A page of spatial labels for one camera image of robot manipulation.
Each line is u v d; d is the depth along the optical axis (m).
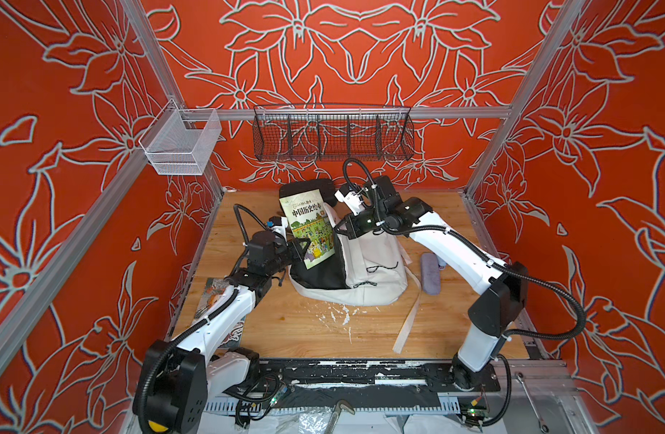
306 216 0.83
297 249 0.71
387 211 0.60
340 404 0.68
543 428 0.66
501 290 0.44
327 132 1.00
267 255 0.62
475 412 0.68
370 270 0.88
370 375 0.74
